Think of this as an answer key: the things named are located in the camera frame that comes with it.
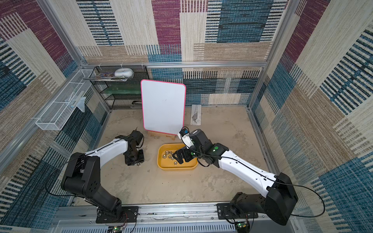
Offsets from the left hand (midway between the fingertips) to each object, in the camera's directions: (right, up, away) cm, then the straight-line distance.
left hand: (140, 161), depth 90 cm
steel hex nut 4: (+18, +5, +4) cm, 19 cm away
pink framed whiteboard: (+15, +35, -1) cm, 38 cm away
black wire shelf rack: (-19, +50, +15) cm, 55 cm away
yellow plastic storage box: (+16, -2, 0) cm, 17 cm away
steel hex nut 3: (+18, +2, +3) cm, 18 cm away
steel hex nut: (+14, +2, +3) cm, 15 cm away
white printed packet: (+36, +29, +25) cm, 52 cm away
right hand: (+25, +9, -14) cm, 30 cm away
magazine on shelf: (-20, +52, +2) cm, 56 cm away
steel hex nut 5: (+22, -1, +1) cm, 22 cm away
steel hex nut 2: (+16, +5, +4) cm, 17 cm away
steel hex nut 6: (0, -1, -1) cm, 2 cm away
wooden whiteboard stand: (+9, +15, +14) cm, 22 cm away
